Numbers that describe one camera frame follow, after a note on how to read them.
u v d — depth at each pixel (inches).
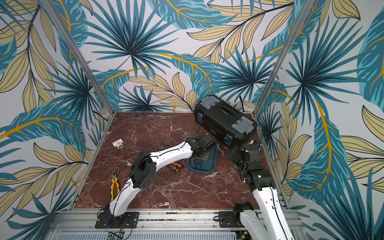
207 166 35.6
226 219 28.8
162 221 29.4
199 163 35.6
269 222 16.3
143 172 21.2
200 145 27.1
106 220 24.8
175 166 34.9
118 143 38.4
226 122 36.5
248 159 21.5
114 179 33.6
